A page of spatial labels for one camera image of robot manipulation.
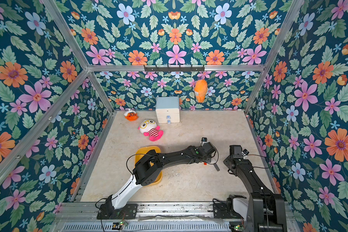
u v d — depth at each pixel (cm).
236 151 69
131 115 111
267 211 44
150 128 101
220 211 74
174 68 93
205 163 91
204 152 72
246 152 78
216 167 89
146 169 56
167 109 102
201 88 98
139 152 91
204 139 86
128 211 73
